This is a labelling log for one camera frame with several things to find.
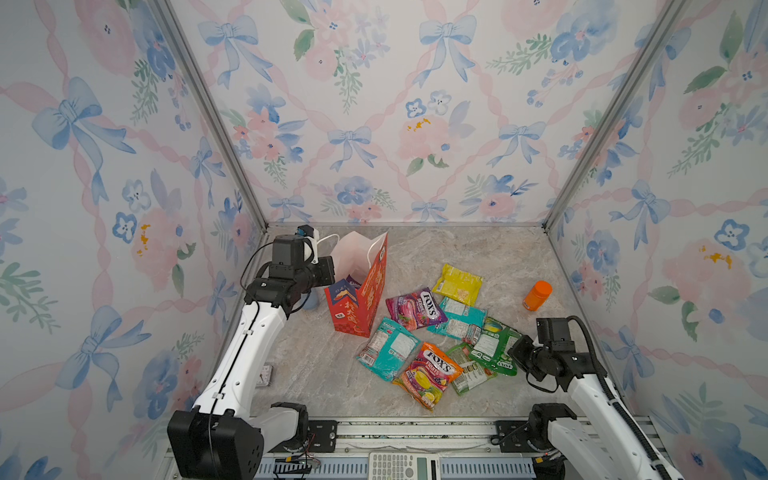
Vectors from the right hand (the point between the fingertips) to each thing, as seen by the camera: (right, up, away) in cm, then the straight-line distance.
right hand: (509, 349), depth 84 cm
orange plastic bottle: (+11, +14, +7) cm, 19 cm away
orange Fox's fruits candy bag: (-23, -6, -4) cm, 24 cm away
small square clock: (-67, -7, -2) cm, 68 cm away
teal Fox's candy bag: (-34, -1, +2) cm, 34 cm away
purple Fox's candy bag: (-25, +9, +11) cm, 29 cm away
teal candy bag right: (-11, +6, +7) cm, 14 cm away
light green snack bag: (-10, -7, 0) cm, 12 cm away
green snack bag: (-4, 0, +2) cm, 4 cm away
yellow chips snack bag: (-10, +16, +17) cm, 25 cm away
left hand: (-48, +25, -6) cm, 54 cm away
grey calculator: (-30, -22, -15) cm, 40 cm away
